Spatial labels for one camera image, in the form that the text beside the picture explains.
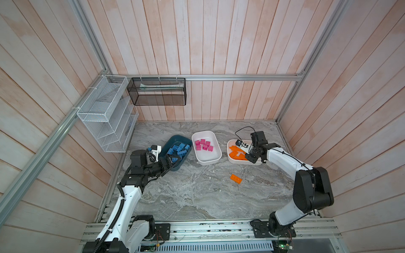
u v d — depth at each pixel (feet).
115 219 1.41
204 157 3.31
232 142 3.28
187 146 3.33
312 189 1.50
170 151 3.28
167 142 3.39
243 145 2.71
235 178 2.97
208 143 3.48
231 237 2.39
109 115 2.36
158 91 3.41
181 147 3.37
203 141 3.52
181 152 3.26
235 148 2.90
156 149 2.38
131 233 1.73
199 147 3.40
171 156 2.26
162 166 2.21
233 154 3.31
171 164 2.21
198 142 3.45
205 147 3.39
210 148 3.41
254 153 2.56
